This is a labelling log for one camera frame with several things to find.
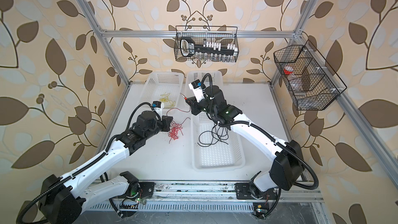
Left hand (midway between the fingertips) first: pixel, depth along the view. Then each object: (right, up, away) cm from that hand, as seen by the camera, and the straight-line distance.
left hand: (173, 116), depth 78 cm
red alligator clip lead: (+6, +9, -5) cm, 12 cm away
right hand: (+8, +8, -5) cm, 12 cm away
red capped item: (+60, +25, +2) cm, 65 cm away
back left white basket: (-14, +18, +41) cm, 47 cm away
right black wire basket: (+68, +16, -5) cm, 70 cm away
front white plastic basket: (+22, -19, +10) cm, 31 cm away
